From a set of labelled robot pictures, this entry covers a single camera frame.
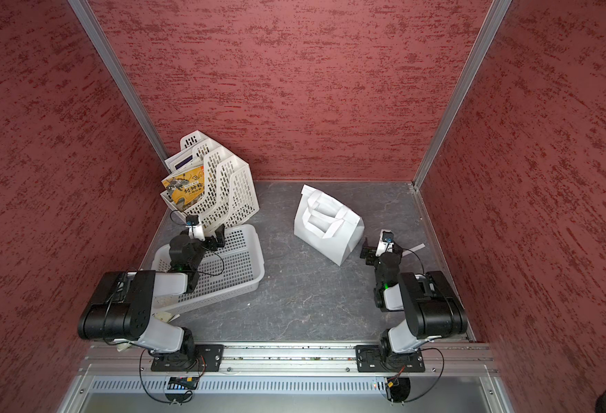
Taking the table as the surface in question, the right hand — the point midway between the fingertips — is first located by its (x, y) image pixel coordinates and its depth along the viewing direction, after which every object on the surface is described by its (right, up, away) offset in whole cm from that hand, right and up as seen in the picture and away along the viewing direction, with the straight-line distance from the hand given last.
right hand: (378, 242), depth 93 cm
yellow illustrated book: (-74, +21, +5) cm, 77 cm away
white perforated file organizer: (-55, +17, -1) cm, 57 cm away
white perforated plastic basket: (-51, -8, -1) cm, 52 cm away
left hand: (-62, +5, 0) cm, 62 cm away
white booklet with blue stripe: (-73, +30, +2) cm, 79 cm away
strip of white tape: (+15, -4, +5) cm, 17 cm away
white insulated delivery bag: (-20, +7, -10) cm, 23 cm away
